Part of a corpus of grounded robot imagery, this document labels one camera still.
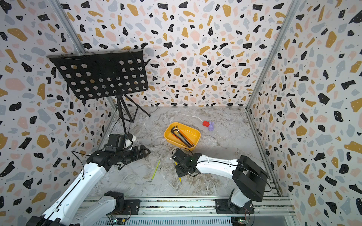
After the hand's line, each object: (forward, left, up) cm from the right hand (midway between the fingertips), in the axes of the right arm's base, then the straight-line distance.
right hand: (179, 171), depth 83 cm
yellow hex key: (-3, -1, -3) cm, 5 cm away
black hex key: (+31, +3, -3) cm, 32 cm away
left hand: (+5, +18, +13) cm, 23 cm away
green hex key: (-3, +16, -3) cm, 16 cm away
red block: (+40, -18, -4) cm, 44 cm away
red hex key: (+24, +3, -2) cm, 25 cm away
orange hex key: (+25, -3, -2) cm, 25 cm away
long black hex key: (+22, -1, -2) cm, 23 cm away
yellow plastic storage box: (+29, -8, -3) cm, 30 cm away
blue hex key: (+23, -2, -2) cm, 24 cm away
